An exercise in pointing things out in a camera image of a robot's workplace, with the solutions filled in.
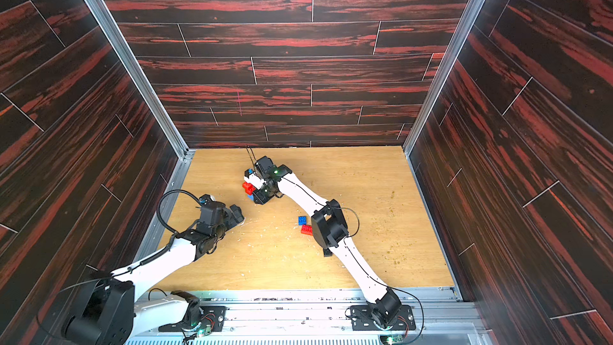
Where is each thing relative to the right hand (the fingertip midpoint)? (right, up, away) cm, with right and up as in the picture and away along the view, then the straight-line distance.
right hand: (263, 195), depth 102 cm
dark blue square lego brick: (+17, -9, -8) cm, 21 cm away
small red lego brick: (-5, +4, -5) cm, 8 cm away
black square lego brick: (+26, -20, -15) cm, 36 cm away
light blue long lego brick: (-4, 0, -5) cm, 6 cm away
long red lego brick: (+19, -13, -9) cm, 24 cm away
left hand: (-9, -6, -12) cm, 16 cm away
